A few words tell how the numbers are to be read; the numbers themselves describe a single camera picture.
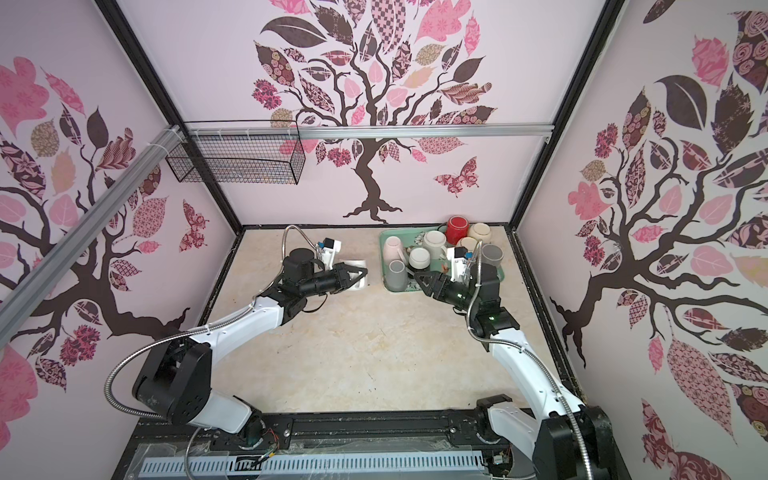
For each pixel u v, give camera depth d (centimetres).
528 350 50
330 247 77
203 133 92
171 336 44
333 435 74
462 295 67
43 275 53
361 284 79
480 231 107
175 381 43
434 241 106
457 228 110
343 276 74
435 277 69
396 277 95
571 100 84
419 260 98
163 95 81
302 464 70
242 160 122
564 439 39
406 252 110
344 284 73
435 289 69
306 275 68
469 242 106
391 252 102
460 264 71
